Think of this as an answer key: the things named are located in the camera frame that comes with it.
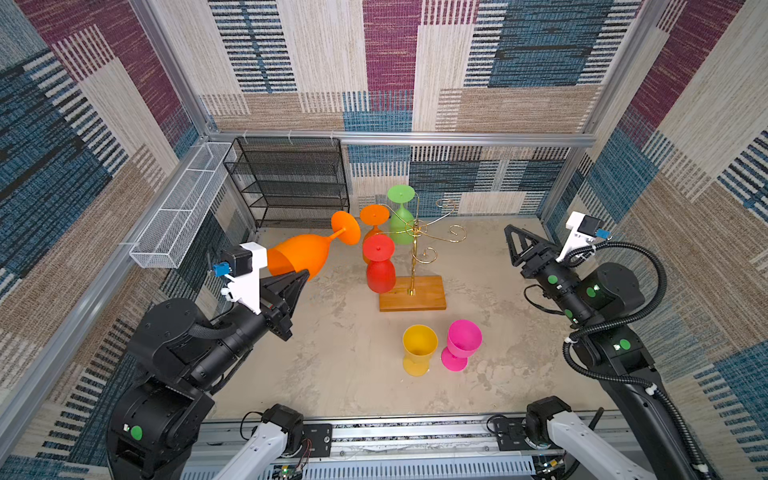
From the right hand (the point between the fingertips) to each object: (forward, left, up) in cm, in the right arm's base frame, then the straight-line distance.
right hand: (510, 235), depth 60 cm
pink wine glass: (-8, +5, -31) cm, 32 cm away
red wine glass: (+4, +26, -18) cm, 32 cm away
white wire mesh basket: (+24, +91, -23) cm, 96 cm away
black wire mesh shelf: (+51, +54, -25) cm, 79 cm away
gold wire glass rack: (+12, +16, -11) cm, 23 cm away
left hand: (-11, +37, +6) cm, 39 cm away
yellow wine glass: (-8, +17, -32) cm, 37 cm away
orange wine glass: (+16, +27, -9) cm, 33 cm away
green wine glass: (+21, +20, -16) cm, 33 cm away
